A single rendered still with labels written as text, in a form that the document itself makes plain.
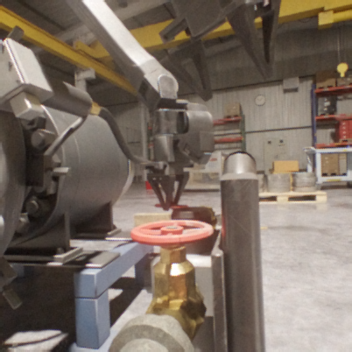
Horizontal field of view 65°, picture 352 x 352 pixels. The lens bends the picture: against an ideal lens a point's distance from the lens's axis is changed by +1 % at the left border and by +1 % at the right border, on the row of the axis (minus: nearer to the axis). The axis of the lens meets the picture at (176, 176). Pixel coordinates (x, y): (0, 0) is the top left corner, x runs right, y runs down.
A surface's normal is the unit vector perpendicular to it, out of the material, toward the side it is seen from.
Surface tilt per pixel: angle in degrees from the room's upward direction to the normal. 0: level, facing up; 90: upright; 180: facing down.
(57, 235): 90
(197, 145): 90
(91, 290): 90
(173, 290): 90
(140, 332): 76
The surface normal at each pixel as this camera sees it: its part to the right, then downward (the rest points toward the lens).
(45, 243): -0.24, 0.03
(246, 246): 0.01, 0.00
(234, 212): -0.49, 0.02
